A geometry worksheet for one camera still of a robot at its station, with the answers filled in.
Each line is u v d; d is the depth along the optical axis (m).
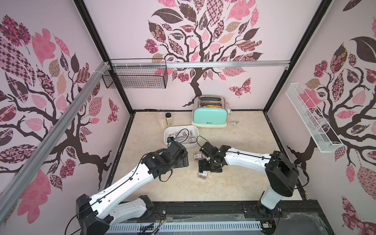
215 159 0.62
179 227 0.70
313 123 0.78
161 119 1.04
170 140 0.66
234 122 1.10
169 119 1.06
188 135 1.03
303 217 0.73
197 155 0.92
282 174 0.45
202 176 0.85
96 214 0.38
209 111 1.00
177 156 0.55
